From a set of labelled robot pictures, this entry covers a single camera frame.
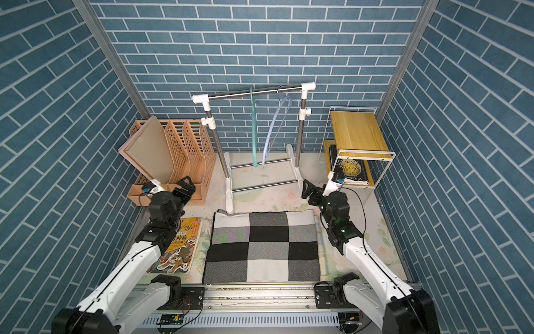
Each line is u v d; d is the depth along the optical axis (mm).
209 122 768
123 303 456
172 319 720
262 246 845
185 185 714
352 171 890
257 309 729
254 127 734
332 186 691
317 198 709
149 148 980
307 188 721
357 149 768
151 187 669
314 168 1155
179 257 824
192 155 1118
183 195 706
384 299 415
